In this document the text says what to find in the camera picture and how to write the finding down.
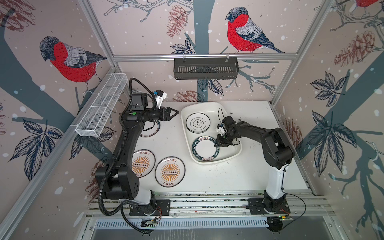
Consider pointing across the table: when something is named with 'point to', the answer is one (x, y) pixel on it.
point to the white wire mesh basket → (92, 121)
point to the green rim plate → (203, 148)
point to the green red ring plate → (150, 128)
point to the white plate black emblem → (198, 123)
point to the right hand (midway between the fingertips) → (215, 146)
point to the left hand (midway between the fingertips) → (173, 111)
